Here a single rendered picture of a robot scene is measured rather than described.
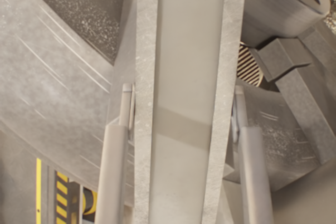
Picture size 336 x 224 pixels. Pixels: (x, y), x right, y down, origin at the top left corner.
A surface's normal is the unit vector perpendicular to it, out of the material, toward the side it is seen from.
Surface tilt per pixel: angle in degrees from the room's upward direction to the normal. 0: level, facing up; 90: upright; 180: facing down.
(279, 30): 83
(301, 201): 36
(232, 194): 90
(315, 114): 4
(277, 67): 4
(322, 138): 4
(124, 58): 41
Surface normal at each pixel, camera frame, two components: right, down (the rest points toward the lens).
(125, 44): -0.70, -0.54
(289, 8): 0.32, 0.85
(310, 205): -0.68, -0.36
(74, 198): 0.84, 0.11
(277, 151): 0.72, -0.51
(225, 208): 0.04, -0.57
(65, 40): 0.27, 0.20
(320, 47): -0.01, 0.67
